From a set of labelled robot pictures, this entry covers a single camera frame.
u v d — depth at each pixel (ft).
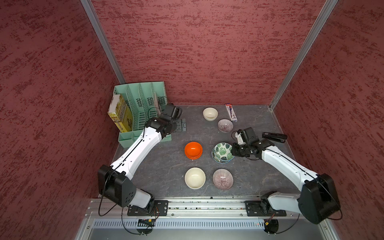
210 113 3.69
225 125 3.49
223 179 2.72
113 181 1.28
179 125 2.35
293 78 3.29
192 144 3.03
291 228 2.27
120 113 2.86
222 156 2.80
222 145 2.85
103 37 2.67
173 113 2.00
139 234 2.21
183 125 2.41
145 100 3.57
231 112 3.75
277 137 3.22
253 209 2.41
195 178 2.73
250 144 2.14
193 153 3.00
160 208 2.43
